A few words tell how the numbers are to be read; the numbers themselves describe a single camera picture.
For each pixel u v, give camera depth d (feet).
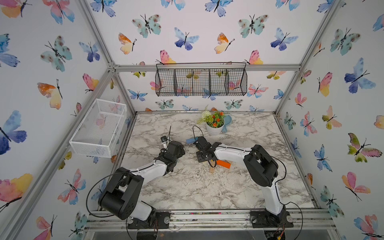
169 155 2.32
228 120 3.83
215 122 3.17
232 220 2.47
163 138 2.64
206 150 2.42
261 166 1.74
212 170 2.96
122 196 1.42
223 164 3.01
